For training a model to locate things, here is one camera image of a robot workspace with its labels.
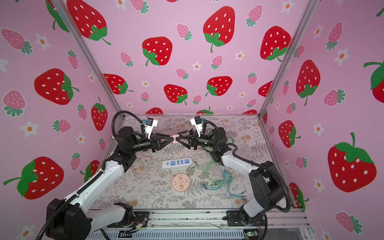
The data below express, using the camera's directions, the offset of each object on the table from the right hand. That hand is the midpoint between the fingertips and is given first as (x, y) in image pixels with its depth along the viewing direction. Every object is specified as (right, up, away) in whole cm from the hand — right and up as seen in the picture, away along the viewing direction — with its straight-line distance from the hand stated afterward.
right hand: (177, 138), depth 68 cm
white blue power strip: (-2, -17, +24) cm, 30 cm away
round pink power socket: (0, -26, +16) cm, 31 cm away
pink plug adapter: (-1, +1, -1) cm, 1 cm away
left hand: (-2, -1, 0) cm, 2 cm away
